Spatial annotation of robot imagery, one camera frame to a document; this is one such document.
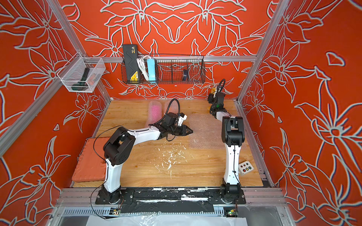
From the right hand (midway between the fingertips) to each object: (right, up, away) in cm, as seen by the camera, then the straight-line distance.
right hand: (212, 91), depth 106 cm
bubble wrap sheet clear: (-6, -31, -8) cm, 32 cm away
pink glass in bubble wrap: (-43, -16, -4) cm, 47 cm away
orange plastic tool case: (-77, -46, -26) cm, 93 cm away
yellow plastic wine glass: (-2, -2, -11) cm, 11 cm away
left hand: (-17, -28, -18) cm, 37 cm away
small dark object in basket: (-22, +9, -14) cm, 27 cm away
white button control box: (+12, -48, -26) cm, 56 cm away
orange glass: (-30, -13, -30) cm, 44 cm away
